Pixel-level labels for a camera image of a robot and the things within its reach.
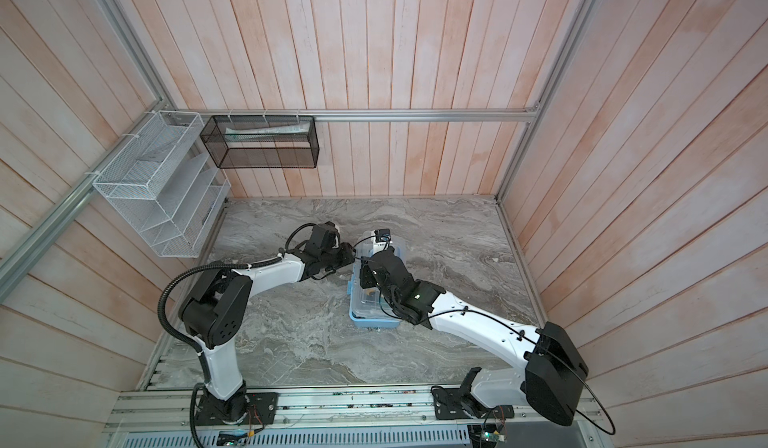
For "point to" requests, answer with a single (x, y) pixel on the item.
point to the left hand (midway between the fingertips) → (356, 258)
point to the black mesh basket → (262, 142)
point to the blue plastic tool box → (365, 304)
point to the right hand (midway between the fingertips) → (364, 258)
